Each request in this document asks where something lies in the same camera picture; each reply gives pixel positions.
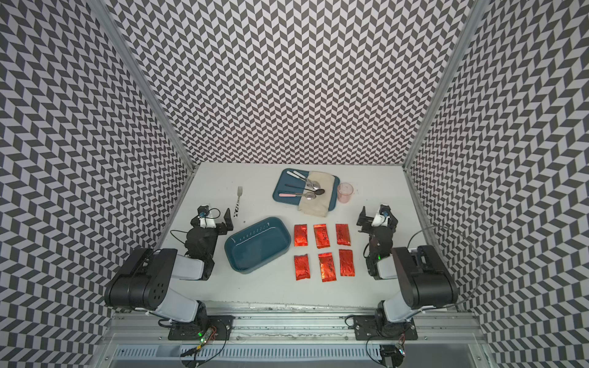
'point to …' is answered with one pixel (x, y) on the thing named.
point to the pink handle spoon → (307, 195)
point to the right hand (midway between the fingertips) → (375, 212)
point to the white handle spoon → (314, 184)
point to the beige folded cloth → (320, 205)
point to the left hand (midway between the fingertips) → (217, 211)
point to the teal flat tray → (285, 179)
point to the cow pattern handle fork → (239, 194)
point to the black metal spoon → (316, 191)
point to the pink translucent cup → (344, 190)
